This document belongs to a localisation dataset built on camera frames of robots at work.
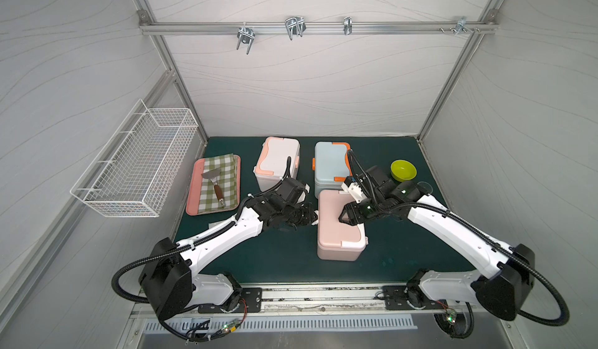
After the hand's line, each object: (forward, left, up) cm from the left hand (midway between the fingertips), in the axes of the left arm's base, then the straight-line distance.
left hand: (319, 220), depth 76 cm
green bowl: (+31, -40, -13) cm, 52 cm away
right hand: (+1, -8, +1) cm, 8 cm away
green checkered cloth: (+24, +40, -13) cm, 48 cm away
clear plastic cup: (+20, -46, -10) cm, 51 cm away
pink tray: (+20, +54, -14) cm, 59 cm away
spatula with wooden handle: (+26, +47, -12) cm, 55 cm away
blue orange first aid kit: (+24, -5, -2) cm, 25 cm away
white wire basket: (+7, +56, +16) cm, 59 cm away
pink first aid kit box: (-7, -6, -1) cm, 9 cm away
